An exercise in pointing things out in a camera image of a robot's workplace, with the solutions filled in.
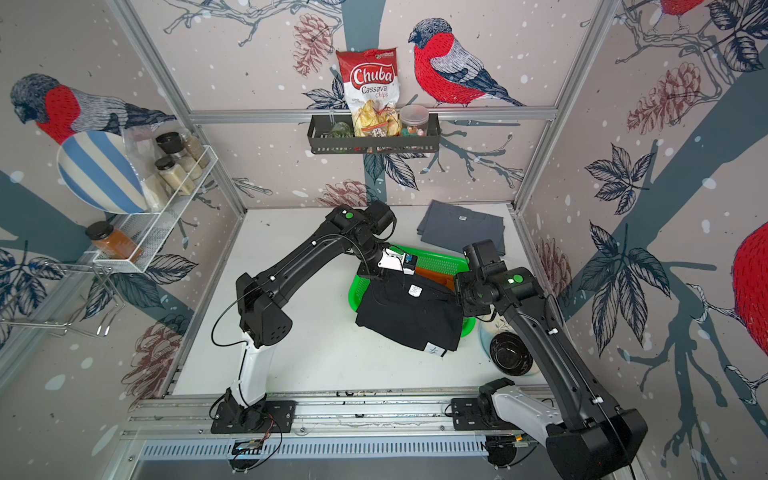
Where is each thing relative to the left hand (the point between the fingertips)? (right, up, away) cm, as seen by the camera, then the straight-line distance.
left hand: (390, 264), depth 81 cm
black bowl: (+33, -25, -1) cm, 41 cm away
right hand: (+15, -5, -5) cm, 17 cm away
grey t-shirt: (+25, +11, +35) cm, 44 cm away
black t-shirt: (+6, -12, -4) cm, 14 cm away
